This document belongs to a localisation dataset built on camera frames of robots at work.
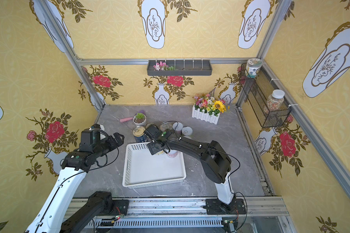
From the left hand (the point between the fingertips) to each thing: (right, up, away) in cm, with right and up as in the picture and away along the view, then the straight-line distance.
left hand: (111, 139), depth 76 cm
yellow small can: (+25, -7, 0) cm, 26 cm away
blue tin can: (+11, +1, +14) cm, 18 cm away
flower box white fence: (+54, +18, +23) cm, 62 cm away
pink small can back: (+36, +5, +24) cm, 43 cm away
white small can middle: (+41, +3, +21) cm, 46 cm away
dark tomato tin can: (+23, +8, -8) cm, 25 cm away
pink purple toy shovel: (-3, +11, +35) cm, 37 cm away
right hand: (+24, -3, +13) cm, 27 cm away
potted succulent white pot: (+8, +10, +25) cm, 29 cm away
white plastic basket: (+14, -18, +8) cm, 24 cm away
